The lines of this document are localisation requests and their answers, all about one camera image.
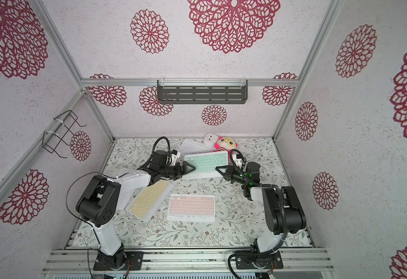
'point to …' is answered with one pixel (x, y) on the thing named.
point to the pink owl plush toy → (224, 144)
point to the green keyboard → (206, 164)
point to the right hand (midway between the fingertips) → (215, 168)
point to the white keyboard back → (188, 146)
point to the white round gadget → (210, 139)
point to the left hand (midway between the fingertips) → (191, 171)
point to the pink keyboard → (192, 207)
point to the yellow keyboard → (146, 200)
